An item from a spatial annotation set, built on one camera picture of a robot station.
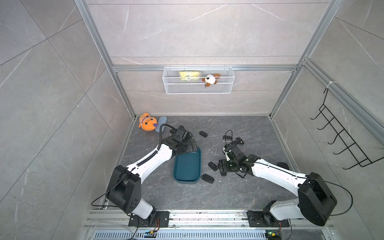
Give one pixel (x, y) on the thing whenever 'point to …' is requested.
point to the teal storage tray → (187, 167)
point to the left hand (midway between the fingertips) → (191, 145)
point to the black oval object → (283, 165)
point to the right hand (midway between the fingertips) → (223, 164)
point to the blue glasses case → (162, 120)
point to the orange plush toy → (147, 122)
